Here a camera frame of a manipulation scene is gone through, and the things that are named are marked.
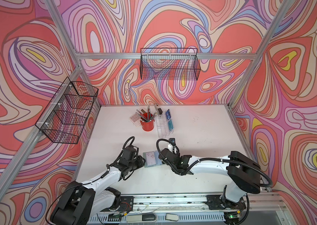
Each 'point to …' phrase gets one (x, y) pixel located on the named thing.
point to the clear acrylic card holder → (165, 124)
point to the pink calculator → (136, 119)
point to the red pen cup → (147, 125)
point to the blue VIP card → (168, 114)
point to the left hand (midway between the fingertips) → (147, 160)
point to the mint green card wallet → (151, 158)
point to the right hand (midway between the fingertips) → (167, 155)
